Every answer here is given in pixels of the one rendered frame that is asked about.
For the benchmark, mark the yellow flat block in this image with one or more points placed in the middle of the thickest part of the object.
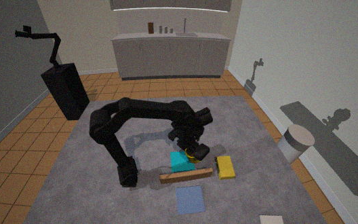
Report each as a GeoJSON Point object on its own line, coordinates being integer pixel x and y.
{"type": "Point", "coordinates": [225, 167]}

